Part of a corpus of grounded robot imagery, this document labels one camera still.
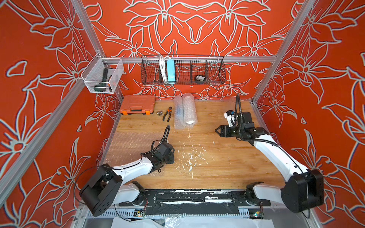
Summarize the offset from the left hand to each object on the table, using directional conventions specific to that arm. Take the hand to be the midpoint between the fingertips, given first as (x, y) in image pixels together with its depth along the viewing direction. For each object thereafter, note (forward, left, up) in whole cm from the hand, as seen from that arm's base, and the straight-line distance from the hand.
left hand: (172, 155), depth 88 cm
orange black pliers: (+38, +6, 0) cm, 38 cm away
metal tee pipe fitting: (+34, +14, +1) cm, 37 cm away
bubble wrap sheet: (+4, +31, 0) cm, 32 cm away
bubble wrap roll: (+28, -10, +7) cm, 31 cm away
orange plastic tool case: (+38, +32, +5) cm, 50 cm away
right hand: (+11, -26, +16) cm, 33 cm away
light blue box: (+41, +4, +33) cm, 52 cm away
